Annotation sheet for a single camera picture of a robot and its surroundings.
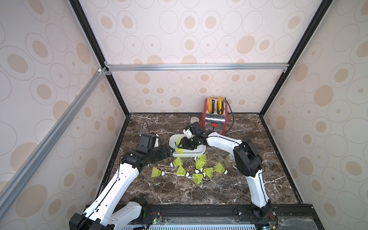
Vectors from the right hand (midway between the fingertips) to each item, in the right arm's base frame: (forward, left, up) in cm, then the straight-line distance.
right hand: (177, 150), depth 91 cm
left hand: (-9, 0, +14) cm, 16 cm away
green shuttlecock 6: (-7, -1, -3) cm, 7 cm away
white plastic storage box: (+10, +4, -3) cm, 11 cm away
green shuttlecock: (+1, -1, -2) cm, 2 cm away
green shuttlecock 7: (-4, -15, -3) cm, 16 cm away
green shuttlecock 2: (-16, -13, -2) cm, 21 cm away
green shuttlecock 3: (-12, -20, -4) cm, 24 cm away
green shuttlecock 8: (-8, -14, -3) cm, 16 cm away
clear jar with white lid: (+20, -10, +8) cm, 24 cm away
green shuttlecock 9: (-9, -26, -4) cm, 28 cm away
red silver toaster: (+21, -24, +11) cm, 34 cm away
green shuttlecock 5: (-12, -3, -3) cm, 13 cm away
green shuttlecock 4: (-14, +11, -3) cm, 18 cm away
